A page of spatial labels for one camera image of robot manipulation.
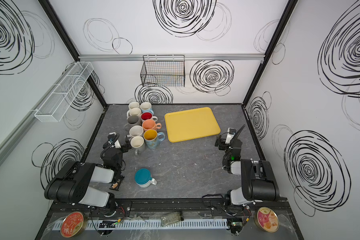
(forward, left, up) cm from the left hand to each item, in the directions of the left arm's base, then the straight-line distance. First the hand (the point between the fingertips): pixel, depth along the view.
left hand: (119, 137), depth 88 cm
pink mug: (+24, -2, -5) cm, 25 cm away
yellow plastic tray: (+21, -43, -13) cm, 49 cm away
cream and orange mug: (+14, -15, -5) cm, 21 cm away
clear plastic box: (-39, -34, -7) cm, 52 cm away
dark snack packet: (-25, -2, -10) cm, 27 cm away
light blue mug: (+29, -9, -5) cm, 31 cm away
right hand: (+5, -63, -3) cm, 63 cm away
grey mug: (+14, -3, -2) cm, 15 cm away
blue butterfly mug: (0, -19, -1) cm, 19 cm away
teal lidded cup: (-22, -18, -3) cm, 29 cm away
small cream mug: (+20, -12, -3) cm, 24 cm away
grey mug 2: (-1, -10, -5) cm, 11 cm away
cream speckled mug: (+7, -7, -4) cm, 11 cm away
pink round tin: (-37, -78, -7) cm, 86 cm away
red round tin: (-43, +10, -7) cm, 44 cm away
